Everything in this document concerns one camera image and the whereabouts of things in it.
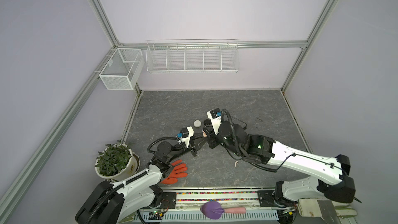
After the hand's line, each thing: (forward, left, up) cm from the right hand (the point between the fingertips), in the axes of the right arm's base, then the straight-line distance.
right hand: (204, 129), depth 65 cm
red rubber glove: (-12, +17, -28) cm, 35 cm away
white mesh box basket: (+51, +55, -7) cm, 76 cm away
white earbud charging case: (+19, +6, -25) cm, 32 cm away
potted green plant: (-9, +40, -13) cm, 43 cm away
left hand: (-1, -2, -5) cm, 6 cm away
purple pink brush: (-26, -4, -28) cm, 38 cm away
